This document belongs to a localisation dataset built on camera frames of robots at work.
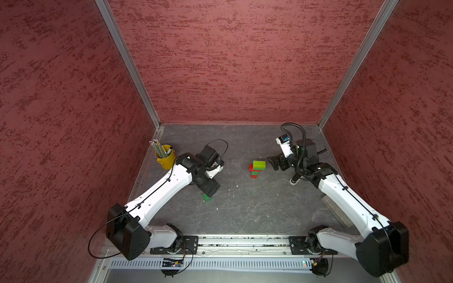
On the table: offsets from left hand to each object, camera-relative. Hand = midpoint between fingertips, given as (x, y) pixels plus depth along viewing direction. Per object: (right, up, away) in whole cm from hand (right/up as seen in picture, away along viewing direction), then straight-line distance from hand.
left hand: (205, 188), depth 76 cm
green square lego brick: (-1, -9, +12) cm, 15 cm away
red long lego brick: (+22, +6, +13) cm, 26 cm away
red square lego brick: (+25, +1, +20) cm, 32 cm away
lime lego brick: (+26, +9, +9) cm, 29 cm away
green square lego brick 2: (+24, +4, +14) cm, 28 cm away
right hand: (+33, +13, +5) cm, 36 cm away
